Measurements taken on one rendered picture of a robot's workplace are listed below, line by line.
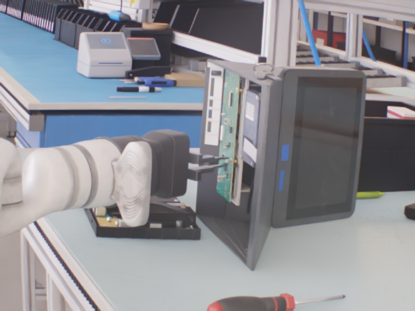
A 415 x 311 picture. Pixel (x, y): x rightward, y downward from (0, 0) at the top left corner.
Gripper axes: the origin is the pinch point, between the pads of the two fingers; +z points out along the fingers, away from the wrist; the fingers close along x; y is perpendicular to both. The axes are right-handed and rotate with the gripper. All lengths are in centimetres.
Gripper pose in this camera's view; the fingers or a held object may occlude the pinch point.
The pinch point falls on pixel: (226, 160)
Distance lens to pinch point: 127.0
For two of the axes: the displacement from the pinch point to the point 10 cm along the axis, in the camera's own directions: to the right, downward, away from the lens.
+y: -7.4, -1.8, 6.4
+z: 6.6, -0.9, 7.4
